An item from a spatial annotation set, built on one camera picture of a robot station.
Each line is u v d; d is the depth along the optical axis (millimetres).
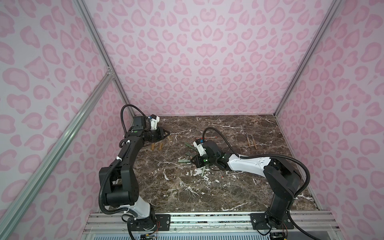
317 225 732
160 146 1023
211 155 709
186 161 949
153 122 801
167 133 854
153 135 748
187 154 952
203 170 903
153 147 1007
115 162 476
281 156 452
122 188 449
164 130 826
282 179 469
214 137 1086
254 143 1032
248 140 1038
